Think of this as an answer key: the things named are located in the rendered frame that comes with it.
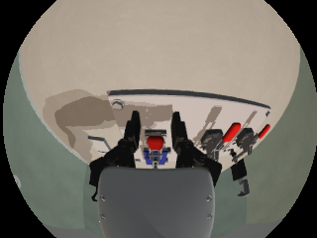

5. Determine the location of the blue plate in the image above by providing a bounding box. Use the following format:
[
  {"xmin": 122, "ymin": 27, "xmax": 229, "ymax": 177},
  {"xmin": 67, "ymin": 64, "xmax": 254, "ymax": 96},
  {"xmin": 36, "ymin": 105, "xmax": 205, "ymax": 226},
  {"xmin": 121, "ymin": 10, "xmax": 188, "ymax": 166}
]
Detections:
[{"xmin": 144, "ymin": 148, "xmax": 167, "ymax": 165}]

